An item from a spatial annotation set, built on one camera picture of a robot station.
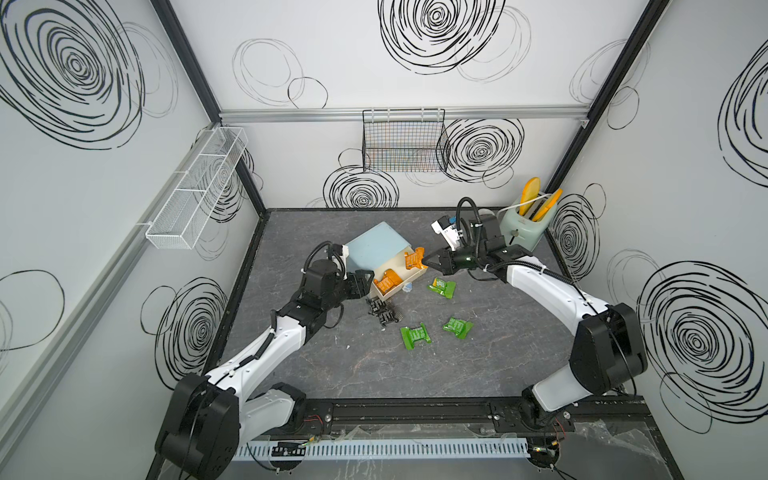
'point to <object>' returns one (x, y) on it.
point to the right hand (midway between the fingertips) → (425, 262)
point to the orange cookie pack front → (389, 280)
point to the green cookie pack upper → (443, 287)
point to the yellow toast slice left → (530, 192)
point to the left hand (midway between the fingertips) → (366, 274)
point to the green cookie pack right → (458, 327)
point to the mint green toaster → (521, 231)
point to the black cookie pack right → (388, 315)
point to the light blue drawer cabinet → (374, 248)
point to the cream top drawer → (399, 265)
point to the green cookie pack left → (410, 335)
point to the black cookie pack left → (376, 305)
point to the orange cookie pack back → (415, 260)
